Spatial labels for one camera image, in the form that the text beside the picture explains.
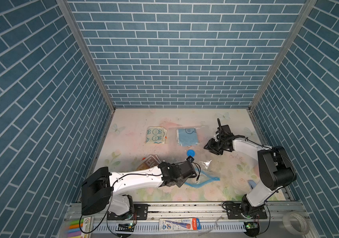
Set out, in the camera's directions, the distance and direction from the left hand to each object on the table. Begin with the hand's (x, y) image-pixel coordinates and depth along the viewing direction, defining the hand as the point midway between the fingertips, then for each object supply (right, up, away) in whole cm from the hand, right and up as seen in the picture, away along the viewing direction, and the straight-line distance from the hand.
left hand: (183, 176), depth 79 cm
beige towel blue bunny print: (-18, +20, +23) cm, 36 cm away
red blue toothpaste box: (-2, -19, -9) cm, 22 cm away
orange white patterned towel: (-20, +5, +10) cm, 23 cm away
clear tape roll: (+56, -21, -5) cm, 60 cm away
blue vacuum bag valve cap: (+5, +9, +16) cm, 19 cm away
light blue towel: (+4, +19, +23) cm, 30 cm away
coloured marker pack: (-53, -19, -9) cm, 57 cm away
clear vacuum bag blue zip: (+13, +4, +11) cm, 17 cm away
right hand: (+16, +12, +15) cm, 25 cm away
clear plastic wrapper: (+9, -23, -9) cm, 26 cm away
